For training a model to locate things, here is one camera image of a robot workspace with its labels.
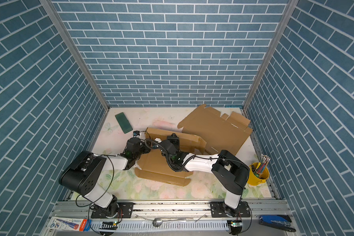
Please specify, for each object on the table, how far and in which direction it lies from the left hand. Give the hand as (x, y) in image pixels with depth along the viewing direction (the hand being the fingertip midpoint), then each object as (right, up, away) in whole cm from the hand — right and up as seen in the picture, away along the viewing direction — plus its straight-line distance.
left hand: (149, 142), depth 96 cm
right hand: (+18, +8, -11) cm, 22 cm away
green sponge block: (-23, +13, +16) cm, 31 cm away
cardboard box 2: (+56, +5, +17) cm, 59 cm away
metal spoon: (+11, -34, -27) cm, 45 cm away
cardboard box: (+4, -13, -7) cm, 15 cm away
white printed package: (-32, -35, -27) cm, 54 cm away
